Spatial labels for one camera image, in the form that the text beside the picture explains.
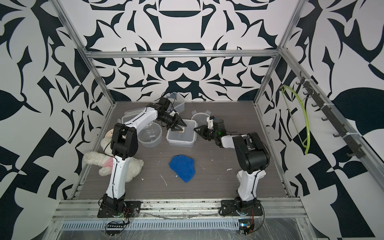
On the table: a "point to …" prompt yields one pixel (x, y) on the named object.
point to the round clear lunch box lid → (201, 118)
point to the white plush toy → (105, 160)
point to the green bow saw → (303, 142)
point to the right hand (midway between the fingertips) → (195, 128)
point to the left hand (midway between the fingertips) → (185, 126)
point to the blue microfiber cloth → (183, 166)
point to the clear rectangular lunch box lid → (130, 114)
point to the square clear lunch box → (185, 138)
